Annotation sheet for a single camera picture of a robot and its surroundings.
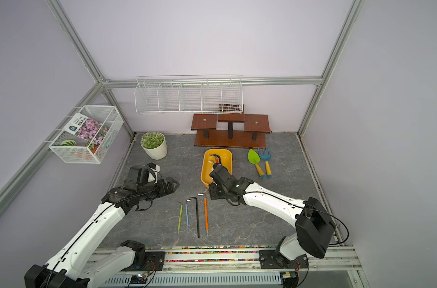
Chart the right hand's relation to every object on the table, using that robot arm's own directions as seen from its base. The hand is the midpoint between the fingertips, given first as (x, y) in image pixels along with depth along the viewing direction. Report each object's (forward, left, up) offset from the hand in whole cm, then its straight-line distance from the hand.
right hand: (212, 188), depth 82 cm
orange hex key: (-7, +4, -12) cm, 14 cm away
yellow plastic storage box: (+26, -5, -10) cm, 28 cm away
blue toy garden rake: (+27, -31, -12) cm, 43 cm away
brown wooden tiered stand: (+43, -10, -5) cm, 44 cm away
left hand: (-2, +18, +4) cm, 18 cm away
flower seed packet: (+17, +52, +23) cm, 59 cm away
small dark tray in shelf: (+43, -9, +13) cm, 46 cm away
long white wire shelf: (+49, +14, +17) cm, 54 cm away
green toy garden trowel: (+27, -24, -13) cm, 38 cm away
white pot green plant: (+27, +34, 0) cm, 43 cm away
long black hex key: (+27, -3, -12) cm, 29 cm away
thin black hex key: (+1, +10, -12) cm, 15 cm away
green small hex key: (-9, +16, -12) cm, 22 cm away
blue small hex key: (-7, +13, -12) cm, 19 cm away
